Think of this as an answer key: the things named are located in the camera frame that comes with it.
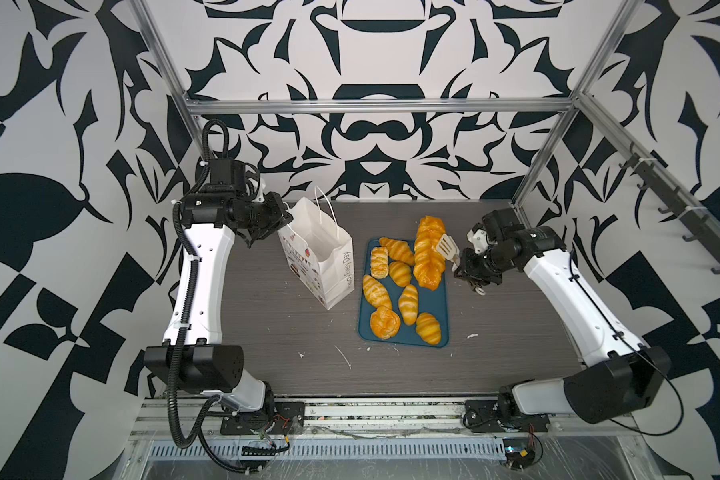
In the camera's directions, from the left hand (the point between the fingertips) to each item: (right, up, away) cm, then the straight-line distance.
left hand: (291, 211), depth 72 cm
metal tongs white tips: (+41, -10, +11) cm, 44 cm away
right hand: (+41, -15, +5) cm, 44 cm away
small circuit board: (+54, -57, -1) cm, 78 cm away
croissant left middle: (+21, -23, +20) cm, 37 cm away
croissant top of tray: (+29, -11, +29) cm, 42 cm away
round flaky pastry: (+23, -30, +13) cm, 40 cm away
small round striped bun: (+29, -18, +24) cm, 41 cm away
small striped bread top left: (+22, -15, +27) cm, 38 cm away
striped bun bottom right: (+35, -32, +13) cm, 49 cm away
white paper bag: (+8, -11, 0) cm, 14 cm away
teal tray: (+26, -27, +19) cm, 43 cm away
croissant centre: (+30, -26, +17) cm, 44 cm away
